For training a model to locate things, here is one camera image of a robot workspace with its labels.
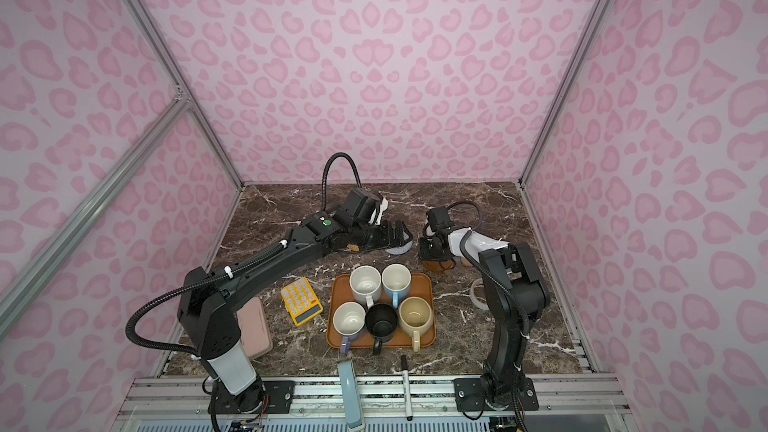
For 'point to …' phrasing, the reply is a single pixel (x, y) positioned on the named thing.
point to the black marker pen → (406, 388)
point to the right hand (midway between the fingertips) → (425, 252)
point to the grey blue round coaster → (400, 250)
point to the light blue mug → (396, 279)
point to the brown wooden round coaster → (437, 266)
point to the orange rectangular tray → (340, 291)
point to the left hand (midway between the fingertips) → (405, 235)
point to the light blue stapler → (351, 395)
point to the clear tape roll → (472, 293)
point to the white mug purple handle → (349, 319)
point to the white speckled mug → (366, 284)
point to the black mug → (382, 320)
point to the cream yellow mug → (415, 317)
